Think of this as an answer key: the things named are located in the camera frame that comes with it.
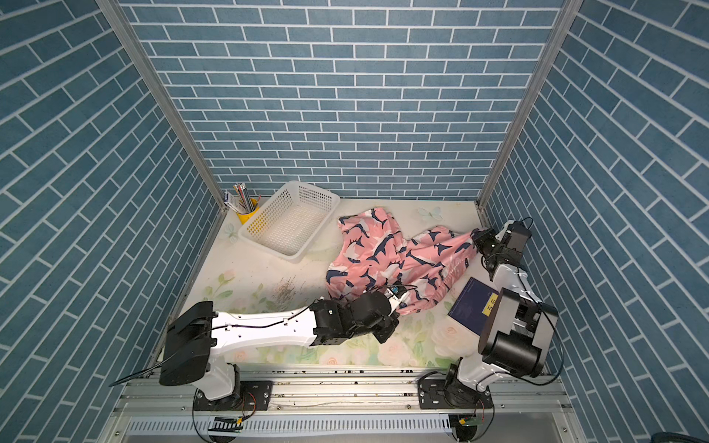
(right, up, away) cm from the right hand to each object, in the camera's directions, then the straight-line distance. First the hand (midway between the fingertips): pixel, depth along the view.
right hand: (478, 231), depth 90 cm
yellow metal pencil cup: (-84, +5, +13) cm, 85 cm away
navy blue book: (-1, -25, 0) cm, 25 cm away
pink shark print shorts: (-35, -8, +14) cm, 39 cm away
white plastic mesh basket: (-69, +4, +25) cm, 74 cm away
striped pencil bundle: (-84, +11, +15) cm, 86 cm away
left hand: (-27, -23, -17) cm, 39 cm away
